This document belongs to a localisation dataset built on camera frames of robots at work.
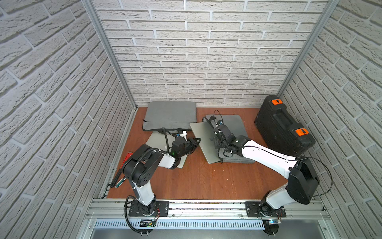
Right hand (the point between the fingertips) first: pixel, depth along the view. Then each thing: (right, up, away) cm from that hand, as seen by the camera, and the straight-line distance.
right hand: (220, 137), depth 86 cm
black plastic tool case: (+34, +4, -3) cm, 34 cm away
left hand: (-10, 0, +2) cm, 10 cm away
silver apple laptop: (-10, +3, +14) cm, 17 cm away
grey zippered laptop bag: (-32, +14, +24) cm, 42 cm away
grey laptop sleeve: (+14, +8, +15) cm, 22 cm away
